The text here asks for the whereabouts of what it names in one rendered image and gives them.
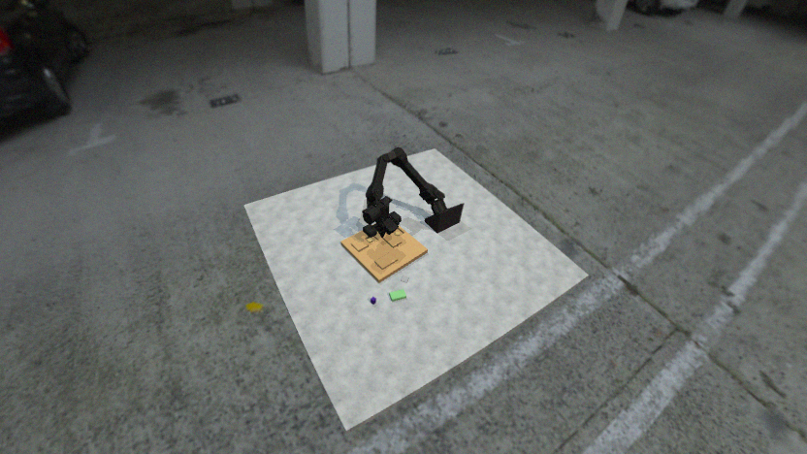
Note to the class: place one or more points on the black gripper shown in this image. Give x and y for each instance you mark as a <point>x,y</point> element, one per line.
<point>371,230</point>

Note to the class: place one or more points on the light green rectangular block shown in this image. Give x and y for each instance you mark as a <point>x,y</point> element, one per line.
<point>397,295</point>

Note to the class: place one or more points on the tan board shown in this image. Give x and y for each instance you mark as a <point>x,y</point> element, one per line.
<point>384,256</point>

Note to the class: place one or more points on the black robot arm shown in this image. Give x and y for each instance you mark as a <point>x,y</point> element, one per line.
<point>377,207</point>

